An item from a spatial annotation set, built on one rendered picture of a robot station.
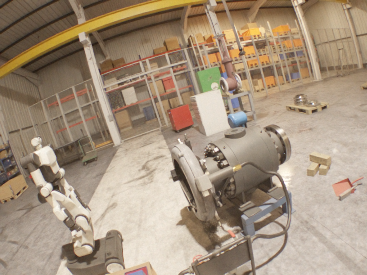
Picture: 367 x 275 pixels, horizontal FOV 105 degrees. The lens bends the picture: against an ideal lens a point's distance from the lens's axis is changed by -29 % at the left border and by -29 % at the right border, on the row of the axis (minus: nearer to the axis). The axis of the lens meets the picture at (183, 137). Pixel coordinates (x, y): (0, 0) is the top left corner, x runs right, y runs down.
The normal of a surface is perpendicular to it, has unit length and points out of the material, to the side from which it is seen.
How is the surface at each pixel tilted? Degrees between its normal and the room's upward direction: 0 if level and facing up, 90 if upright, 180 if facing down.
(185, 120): 90
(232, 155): 50
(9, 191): 90
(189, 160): 37
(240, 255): 90
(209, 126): 90
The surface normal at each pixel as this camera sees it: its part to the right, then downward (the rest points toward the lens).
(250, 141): -0.05, -0.64
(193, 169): 0.02, -0.47
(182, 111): 0.34, 0.13
